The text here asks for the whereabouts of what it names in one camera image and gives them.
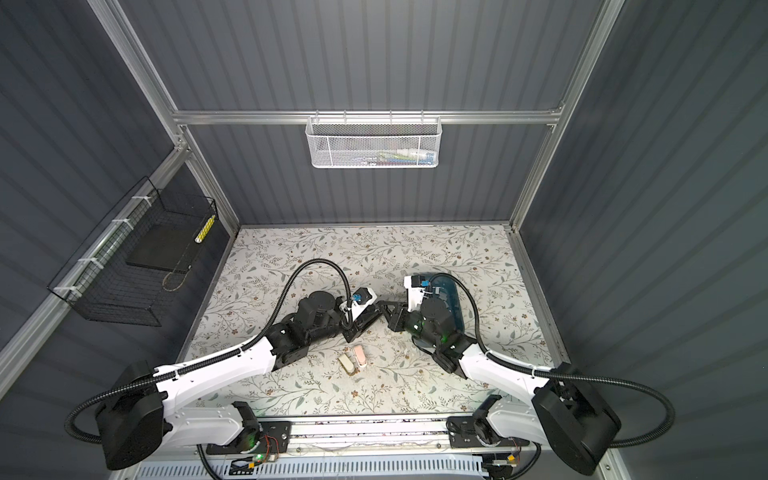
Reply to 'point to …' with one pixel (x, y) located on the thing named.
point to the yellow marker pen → (202, 233)
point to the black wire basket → (132, 269)
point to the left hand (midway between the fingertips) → (372, 306)
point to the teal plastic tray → (445, 287)
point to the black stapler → (362, 323)
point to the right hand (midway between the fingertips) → (384, 307)
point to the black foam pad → (169, 247)
